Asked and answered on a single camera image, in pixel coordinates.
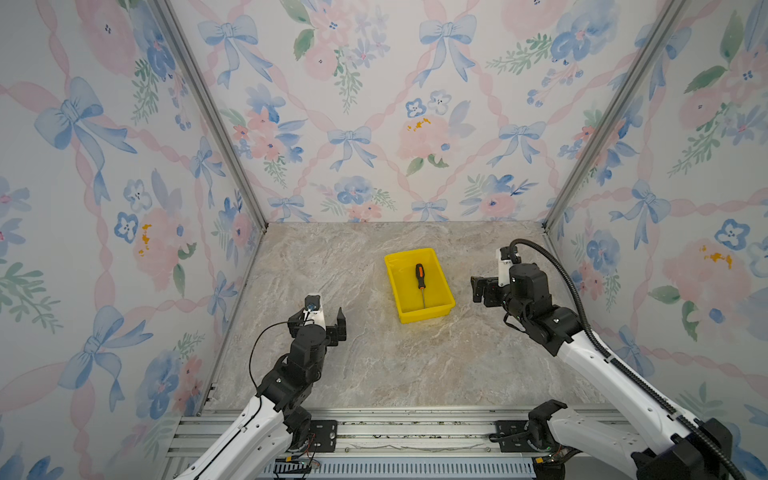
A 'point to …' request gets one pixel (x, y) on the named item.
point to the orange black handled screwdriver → (420, 273)
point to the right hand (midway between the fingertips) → (488, 275)
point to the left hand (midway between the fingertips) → (323, 308)
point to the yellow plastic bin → (413, 303)
